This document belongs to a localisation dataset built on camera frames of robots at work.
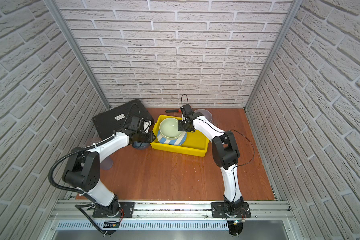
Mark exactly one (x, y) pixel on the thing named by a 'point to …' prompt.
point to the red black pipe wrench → (178, 110)
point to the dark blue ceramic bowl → (140, 145)
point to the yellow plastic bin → (195, 144)
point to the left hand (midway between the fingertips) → (155, 135)
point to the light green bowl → (168, 128)
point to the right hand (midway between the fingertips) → (180, 126)
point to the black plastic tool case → (118, 118)
